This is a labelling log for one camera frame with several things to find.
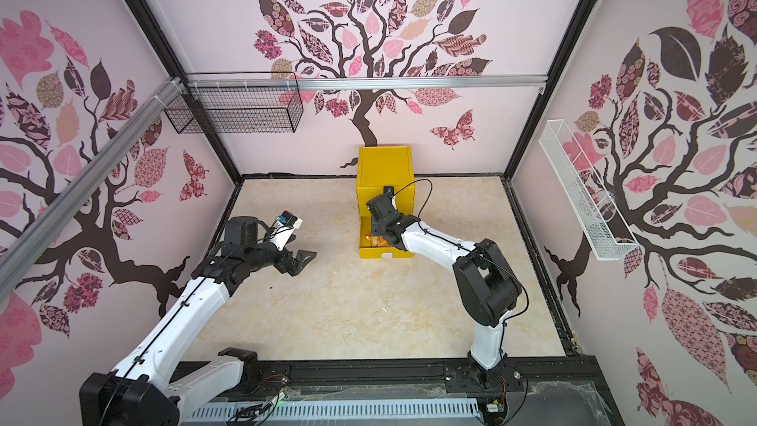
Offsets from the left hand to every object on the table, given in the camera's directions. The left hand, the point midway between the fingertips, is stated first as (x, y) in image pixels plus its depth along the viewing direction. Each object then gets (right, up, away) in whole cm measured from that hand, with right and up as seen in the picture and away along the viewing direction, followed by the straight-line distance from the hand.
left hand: (300, 250), depth 80 cm
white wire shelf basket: (+80, +10, -4) cm, 81 cm away
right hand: (+23, +7, +13) cm, 28 cm away
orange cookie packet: (+21, 0, +18) cm, 27 cm away
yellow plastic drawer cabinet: (+26, +25, +15) cm, 39 cm away
